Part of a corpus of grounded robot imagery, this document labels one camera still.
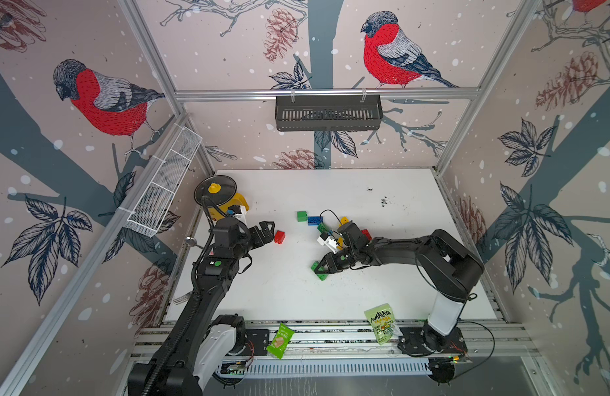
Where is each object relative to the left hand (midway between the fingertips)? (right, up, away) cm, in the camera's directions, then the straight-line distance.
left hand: (268, 222), depth 80 cm
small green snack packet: (+5, -35, -7) cm, 36 cm away
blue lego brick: (+16, -2, +21) cm, 26 cm away
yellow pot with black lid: (-23, +9, +17) cm, 30 cm away
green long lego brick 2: (+18, -19, +3) cm, 27 cm away
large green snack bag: (+37, -31, -4) cm, 49 cm away
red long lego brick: (+35, -5, +8) cm, 36 cm away
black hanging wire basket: (+22, +44, +23) cm, 55 cm away
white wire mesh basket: (-42, +1, +1) cm, 42 cm away
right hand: (+17, -17, +5) cm, 25 cm away
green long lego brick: (+19, -5, +17) cm, 26 cm away
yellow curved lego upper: (+28, -2, +20) cm, 35 cm away
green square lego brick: (+10, 0, +22) cm, 25 cm away
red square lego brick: (+2, -8, +14) cm, 17 cm away
